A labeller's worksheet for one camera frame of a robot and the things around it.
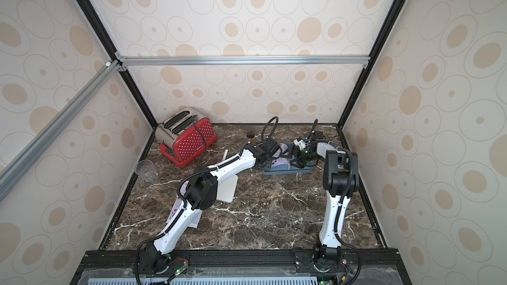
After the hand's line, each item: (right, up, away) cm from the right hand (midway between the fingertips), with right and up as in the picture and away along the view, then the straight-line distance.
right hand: (294, 159), depth 100 cm
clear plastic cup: (-74, -5, -3) cm, 74 cm away
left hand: (-13, -2, -2) cm, 13 cm away
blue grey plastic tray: (-6, -2, -5) cm, 8 cm away
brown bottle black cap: (-23, +13, +2) cm, 26 cm away
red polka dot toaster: (-52, +11, -8) cm, 54 cm away
